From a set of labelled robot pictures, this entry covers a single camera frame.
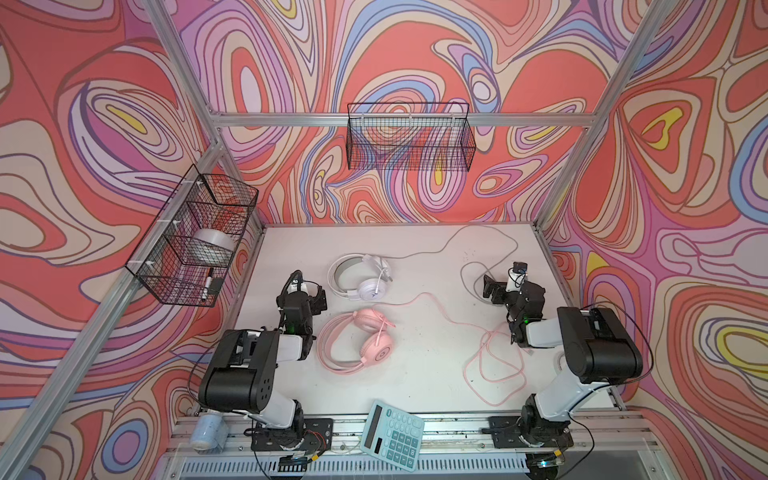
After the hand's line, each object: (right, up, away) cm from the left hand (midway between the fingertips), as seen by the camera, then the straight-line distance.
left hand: (306, 287), depth 93 cm
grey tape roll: (-17, +15, -20) cm, 30 cm away
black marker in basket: (-19, +6, -18) cm, 27 cm away
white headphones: (+16, +2, +10) cm, 19 cm away
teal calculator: (+27, -34, -22) cm, 49 cm away
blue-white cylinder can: (-15, -31, -25) cm, 43 cm away
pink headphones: (+23, -15, -15) cm, 31 cm away
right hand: (+63, +2, +3) cm, 63 cm away
